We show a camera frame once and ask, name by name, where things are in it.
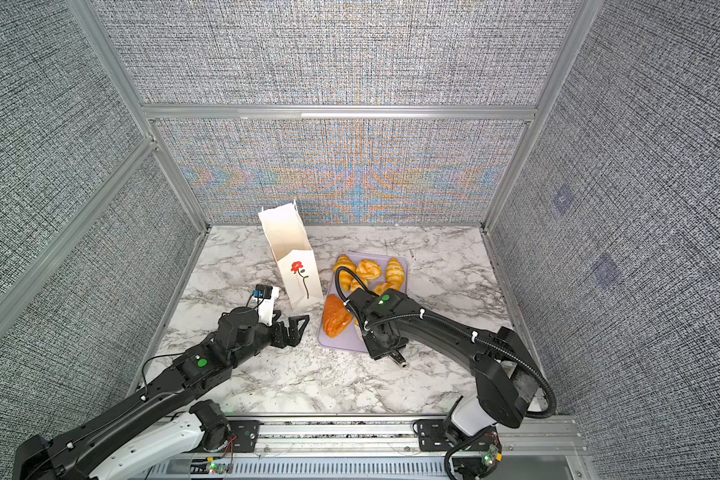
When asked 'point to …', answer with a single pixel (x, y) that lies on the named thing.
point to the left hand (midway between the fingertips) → (296, 316)
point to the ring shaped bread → (380, 288)
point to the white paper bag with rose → (286, 229)
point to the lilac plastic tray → (351, 339)
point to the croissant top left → (345, 277)
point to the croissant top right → (394, 274)
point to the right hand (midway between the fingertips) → (383, 348)
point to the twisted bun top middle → (368, 269)
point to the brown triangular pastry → (336, 316)
